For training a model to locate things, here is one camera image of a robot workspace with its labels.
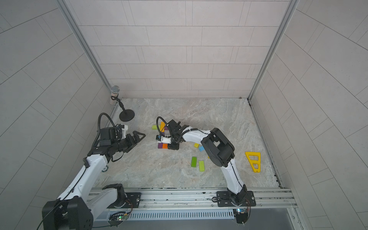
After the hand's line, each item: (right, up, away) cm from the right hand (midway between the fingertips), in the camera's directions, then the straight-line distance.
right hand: (170, 143), depth 94 cm
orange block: (-2, +1, -9) cm, 9 cm away
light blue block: (+20, -2, -5) cm, 21 cm away
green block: (+15, -8, -9) cm, 20 cm away
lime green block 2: (+20, -11, -11) cm, 25 cm away
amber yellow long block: (-2, +15, -17) cm, 23 cm away
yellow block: (+17, 0, -3) cm, 17 cm away
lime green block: (-12, +10, +5) cm, 17 cm away
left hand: (-14, +7, -13) cm, 20 cm away
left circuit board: (-20, -28, -28) cm, 45 cm away
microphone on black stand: (-34, +19, +11) cm, 40 cm away
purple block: (-6, 0, -5) cm, 7 cm away
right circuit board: (+39, -29, -25) cm, 54 cm away
